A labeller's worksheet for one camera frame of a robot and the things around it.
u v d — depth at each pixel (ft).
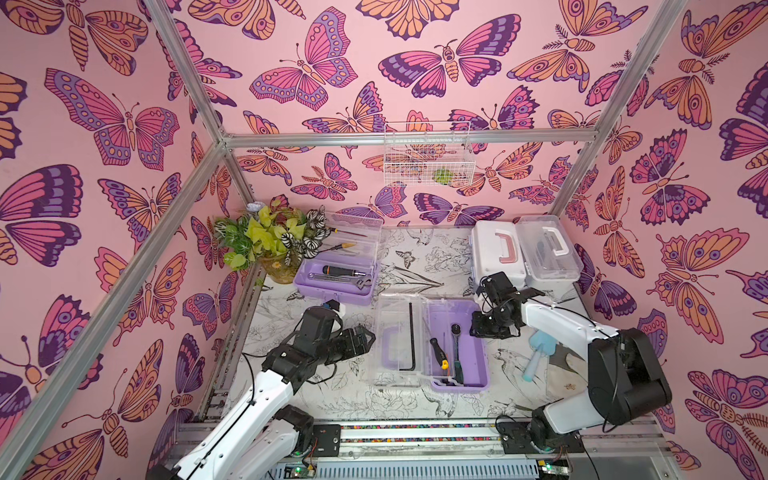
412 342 2.58
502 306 2.18
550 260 3.24
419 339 2.61
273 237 2.86
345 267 3.41
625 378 1.44
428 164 3.47
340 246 3.46
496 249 3.25
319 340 1.95
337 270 3.47
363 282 3.38
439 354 2.59
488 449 2.40
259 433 1.57
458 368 2.77
